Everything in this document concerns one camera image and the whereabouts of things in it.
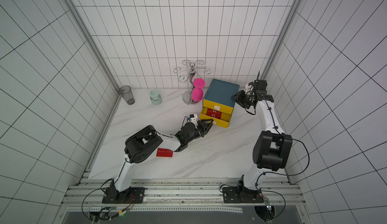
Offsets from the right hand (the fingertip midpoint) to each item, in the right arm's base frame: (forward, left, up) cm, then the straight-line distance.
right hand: (236, 96), depth 88 cm
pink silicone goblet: (+5, +23, -3) cm, 24 cm away
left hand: (-13, +13, -11) cm, 21 cm away
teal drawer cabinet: (-3, +11, +2) cm, 11 cm away
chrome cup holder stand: (+13, +27, +4) cm, 30 cm away
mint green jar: (+9, +55, -14) cm, 57 cm away
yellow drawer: (-13, +7, -8) cm, 17 cm away
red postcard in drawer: (-4, +12, -13) cm, 18 cm away
